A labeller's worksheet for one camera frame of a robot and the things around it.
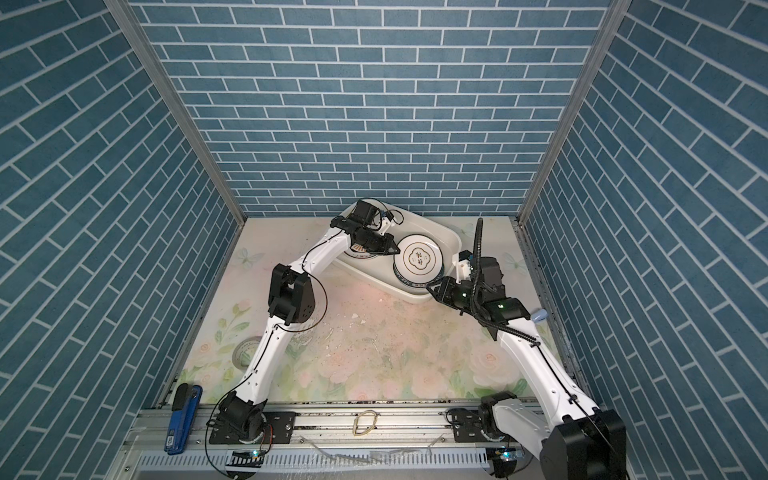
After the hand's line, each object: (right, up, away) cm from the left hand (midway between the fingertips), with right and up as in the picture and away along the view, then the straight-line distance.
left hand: (399, 250), depth 100 cm
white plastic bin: (-7, -8, +1) cm, 10 cm away
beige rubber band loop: (-6, -42, -25) cm, 49 cm away
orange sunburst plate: (-12, -1, -9) cm, 15 cm away
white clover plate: (+7, -3, +2) cm, 8 cm away
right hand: (+8, -9, -22) cm, 24 cm away
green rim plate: (+7, -8, +1) cm, 10 cm away
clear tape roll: (-45, -29, -15) cm, 55 cm away
